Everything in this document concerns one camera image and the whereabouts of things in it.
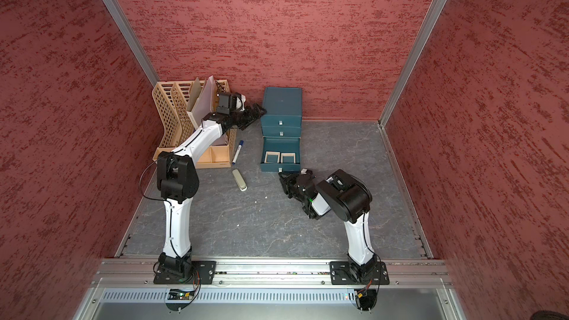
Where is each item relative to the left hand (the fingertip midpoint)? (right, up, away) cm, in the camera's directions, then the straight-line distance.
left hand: (260, 118), depth 96 cm
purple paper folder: (-23, +4, -6) cm, 24 cm away
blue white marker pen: (-12, -13, +13) cm, 22 cm away
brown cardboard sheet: (-28, +11, -2) cm, 30 cm away
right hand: (+7, -27, -1) cm, 28 cm away
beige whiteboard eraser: (-9, -28, -2) cm, 29 cm away
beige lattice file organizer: (-41, +8, +1) cm, 42 cm away
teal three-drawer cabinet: (+9, -13, +7) cm, 18 cm away
